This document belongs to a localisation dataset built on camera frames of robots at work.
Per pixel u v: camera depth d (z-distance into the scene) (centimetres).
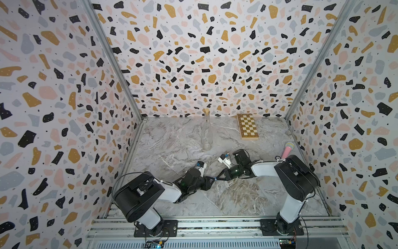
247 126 113
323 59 88
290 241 72
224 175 85
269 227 74
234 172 81
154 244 70
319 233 76
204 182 77
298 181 50
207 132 112
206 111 119
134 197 45
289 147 102
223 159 86
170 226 74
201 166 82
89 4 69
